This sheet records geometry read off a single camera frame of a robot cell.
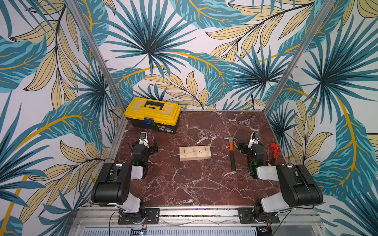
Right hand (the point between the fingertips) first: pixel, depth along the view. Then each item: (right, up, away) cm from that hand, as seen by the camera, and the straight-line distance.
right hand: (250, 140), depth 92 cm
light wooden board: (-35, -8, +1) cm, 36 cm away
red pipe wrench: (+19, -6, +6) cm, 21 cm away
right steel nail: (-28, -6, +1) cm, 29 cm away
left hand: (-65, 0, +1) cm, 65 cm away
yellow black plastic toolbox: (-57, +16, +3) cm, 60 cm away
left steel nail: (-41, -5, -1) cm, 42 cm away
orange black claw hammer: (-10, -1, +9) cm, 13 cm away
